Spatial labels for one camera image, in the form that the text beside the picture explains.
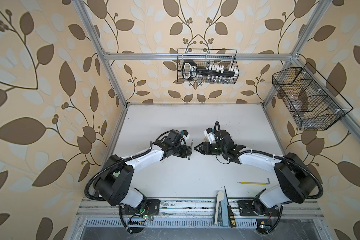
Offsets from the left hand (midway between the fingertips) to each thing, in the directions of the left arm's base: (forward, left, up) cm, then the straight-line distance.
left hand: (192, 151), depth 84 cm
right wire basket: (+15, -59, +26) cm, 66 cm away
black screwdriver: (-31, -19, -6) cm, 37 cm away
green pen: (+3, +1, 0) cm, 3 cm away
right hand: (+1, -3, +1) cm, 3 cm away
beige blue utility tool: (-30, -14, -6) cm, 34 cm away
